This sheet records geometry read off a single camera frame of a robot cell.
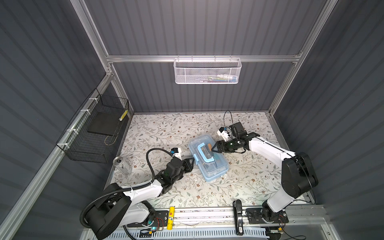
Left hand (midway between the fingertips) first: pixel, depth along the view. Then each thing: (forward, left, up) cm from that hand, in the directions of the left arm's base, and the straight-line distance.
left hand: (194, 159), depth 84 cm
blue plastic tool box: (-3, -10, 0) cm, 10 cm away
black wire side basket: (+6, +50, +18) cm, 53 cm away
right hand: (+5, -14, +1) cm, 15 cm away
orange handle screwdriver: (+8, -10, +1) cm, 13 cm away
